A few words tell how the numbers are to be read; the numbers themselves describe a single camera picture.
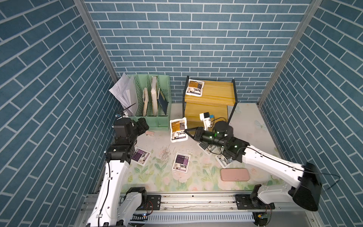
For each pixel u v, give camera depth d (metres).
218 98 0.77
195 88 0.79
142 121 0.64
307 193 0.39
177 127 0.69
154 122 1.04
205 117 0.65
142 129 0.64
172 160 0.89
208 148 0.92
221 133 0.53
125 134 0.51
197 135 0.60
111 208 0.39
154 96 0.94
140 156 0.89
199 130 0.65
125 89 0.89
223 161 0.88
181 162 0.87
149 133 1.00
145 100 0.94
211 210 0.72
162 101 1.11
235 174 0.86
